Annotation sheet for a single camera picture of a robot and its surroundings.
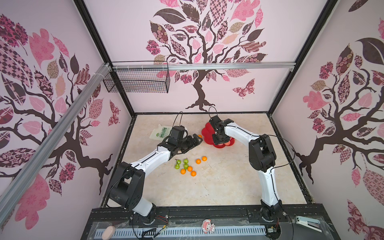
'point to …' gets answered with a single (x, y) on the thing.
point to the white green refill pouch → (160, 132)
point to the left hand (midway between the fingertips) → (198, 144)
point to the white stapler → (310, 223)
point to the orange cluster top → (190, 168)
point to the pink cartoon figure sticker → (207, 227)
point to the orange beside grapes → (204, 158)
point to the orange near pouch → (200, 136)
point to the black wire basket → (138, 77)
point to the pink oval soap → (108, 232)
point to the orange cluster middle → (198, 161)
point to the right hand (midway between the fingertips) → (219, 139)
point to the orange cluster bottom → (193, 173)
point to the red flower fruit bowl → (207, 133)
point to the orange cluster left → (183, 171)
